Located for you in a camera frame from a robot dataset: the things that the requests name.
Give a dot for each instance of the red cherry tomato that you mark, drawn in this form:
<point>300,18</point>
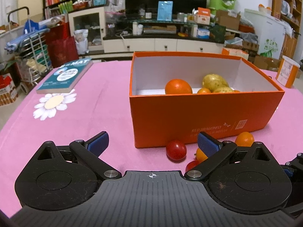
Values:
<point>191,165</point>
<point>176,150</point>

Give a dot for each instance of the teal book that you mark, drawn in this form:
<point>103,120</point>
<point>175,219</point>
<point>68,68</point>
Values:
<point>65,77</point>

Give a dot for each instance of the large orange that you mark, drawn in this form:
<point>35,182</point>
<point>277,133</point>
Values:
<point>178,86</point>

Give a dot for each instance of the orange white carton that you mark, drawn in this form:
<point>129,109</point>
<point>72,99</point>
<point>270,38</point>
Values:
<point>235,52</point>

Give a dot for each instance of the brown cardboard box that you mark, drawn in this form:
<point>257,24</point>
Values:
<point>228,19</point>

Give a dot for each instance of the wooden shelf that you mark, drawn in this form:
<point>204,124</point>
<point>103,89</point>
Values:
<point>290,12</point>

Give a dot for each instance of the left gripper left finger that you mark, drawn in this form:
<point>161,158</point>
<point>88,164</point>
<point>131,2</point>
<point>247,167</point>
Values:
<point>88,152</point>

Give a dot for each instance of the metal trolley cart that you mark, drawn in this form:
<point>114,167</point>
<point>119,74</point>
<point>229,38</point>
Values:
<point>31,54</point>

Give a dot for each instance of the white tv cabinet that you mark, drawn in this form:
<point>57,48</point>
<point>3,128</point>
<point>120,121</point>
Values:
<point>125,44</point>

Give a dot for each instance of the red white carton box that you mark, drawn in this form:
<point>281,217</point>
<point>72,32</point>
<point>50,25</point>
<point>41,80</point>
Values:
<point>8,92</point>

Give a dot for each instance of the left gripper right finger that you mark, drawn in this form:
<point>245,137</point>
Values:
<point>217,153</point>

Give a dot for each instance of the white glass door cabinet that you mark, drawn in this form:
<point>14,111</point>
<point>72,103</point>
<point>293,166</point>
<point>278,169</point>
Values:
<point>93,20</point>

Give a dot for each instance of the orange white medicine box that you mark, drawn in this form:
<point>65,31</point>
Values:
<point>202,16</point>

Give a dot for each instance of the orange cardboard box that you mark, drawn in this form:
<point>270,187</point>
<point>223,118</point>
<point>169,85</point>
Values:
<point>159,118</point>

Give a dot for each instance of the orange white canister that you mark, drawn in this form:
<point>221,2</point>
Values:
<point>287,71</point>

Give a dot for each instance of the blue packet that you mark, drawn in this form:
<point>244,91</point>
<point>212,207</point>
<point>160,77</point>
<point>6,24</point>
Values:
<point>165,9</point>

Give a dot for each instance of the white small fridge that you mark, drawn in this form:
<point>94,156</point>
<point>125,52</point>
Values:
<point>270,32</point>

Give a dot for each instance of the small orange tomato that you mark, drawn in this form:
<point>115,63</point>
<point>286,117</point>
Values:
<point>204,91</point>
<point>244,139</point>
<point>200,156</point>

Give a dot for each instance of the red gift bag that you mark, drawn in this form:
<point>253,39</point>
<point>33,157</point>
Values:
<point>61,45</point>

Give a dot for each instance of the yellow pear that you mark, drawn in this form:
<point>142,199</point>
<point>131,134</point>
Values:
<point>223,89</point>
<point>213,82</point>

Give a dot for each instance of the blue tissue box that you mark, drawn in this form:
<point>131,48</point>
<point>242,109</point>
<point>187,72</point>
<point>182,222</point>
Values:
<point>203,33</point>

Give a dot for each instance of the pink flowered tablecloth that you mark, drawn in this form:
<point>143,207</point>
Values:
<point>99,102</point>

